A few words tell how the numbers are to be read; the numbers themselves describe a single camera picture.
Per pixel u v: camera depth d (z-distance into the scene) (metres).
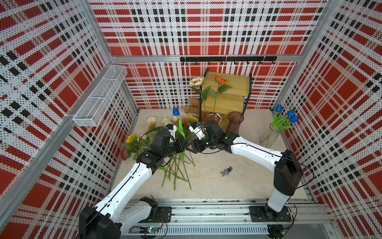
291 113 0.78
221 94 0.82
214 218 0.74
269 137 0.89
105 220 0.38
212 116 0.91
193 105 1.15
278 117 1.23
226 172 0.86
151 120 1.11
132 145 0.93
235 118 0.94
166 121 1.08
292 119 0.78
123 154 0.90
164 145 0.60
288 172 0.45
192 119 1.04
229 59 0.89
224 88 0.82
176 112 0.77
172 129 0.70
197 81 0.78
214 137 0.63
